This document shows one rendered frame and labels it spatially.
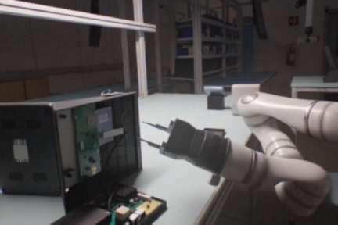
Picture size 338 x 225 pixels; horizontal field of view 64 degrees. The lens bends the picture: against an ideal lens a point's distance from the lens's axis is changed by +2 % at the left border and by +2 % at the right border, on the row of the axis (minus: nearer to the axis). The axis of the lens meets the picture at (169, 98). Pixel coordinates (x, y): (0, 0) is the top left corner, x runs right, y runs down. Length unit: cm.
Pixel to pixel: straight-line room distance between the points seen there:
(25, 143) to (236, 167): 45
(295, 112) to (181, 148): 32
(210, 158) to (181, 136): 7
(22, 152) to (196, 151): 38
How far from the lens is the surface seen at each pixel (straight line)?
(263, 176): 55
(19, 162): 69
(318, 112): 69
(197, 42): 319
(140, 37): 192
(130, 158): 72
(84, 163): 60
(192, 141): 53
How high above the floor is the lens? 130
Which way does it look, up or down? 9 degrees down
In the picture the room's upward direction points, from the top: 3 degrees counter-clockwise
